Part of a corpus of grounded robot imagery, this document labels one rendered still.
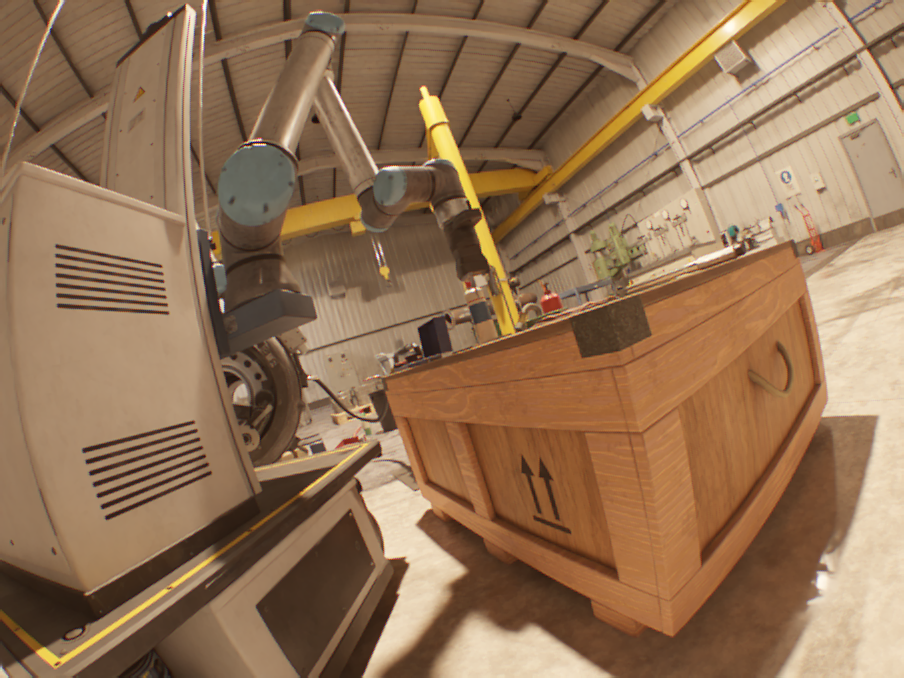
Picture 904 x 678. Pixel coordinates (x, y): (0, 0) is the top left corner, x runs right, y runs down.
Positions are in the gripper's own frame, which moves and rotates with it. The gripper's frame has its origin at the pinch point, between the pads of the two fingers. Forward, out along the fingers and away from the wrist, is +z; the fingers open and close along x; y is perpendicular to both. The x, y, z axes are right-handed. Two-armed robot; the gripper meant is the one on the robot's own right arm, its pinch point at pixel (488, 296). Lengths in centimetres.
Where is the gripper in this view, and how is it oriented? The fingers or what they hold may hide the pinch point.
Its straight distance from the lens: 90.8
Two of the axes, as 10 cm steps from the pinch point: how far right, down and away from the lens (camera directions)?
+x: -8.9, 2.7, -3.7
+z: 3.1, 9.5, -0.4
